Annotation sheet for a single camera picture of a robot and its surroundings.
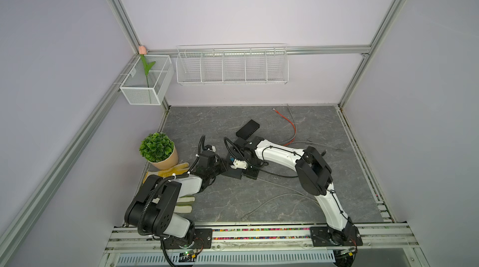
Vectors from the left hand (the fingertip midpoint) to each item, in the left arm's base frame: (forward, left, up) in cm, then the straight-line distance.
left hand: (228, 164), depth 92 cm
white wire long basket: (+45, -14, +27) cm, 54 cm away
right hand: (-5, -11, -2) cm, 13 cm away
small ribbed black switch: (+23, -11, -3) cm, 26 cm away
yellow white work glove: (-19, +21, -1) cm, 28 cm away
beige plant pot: (-2, +28, +7) cm, 29 cm away
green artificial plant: (+4, +31, +14) cm, 34 cm away
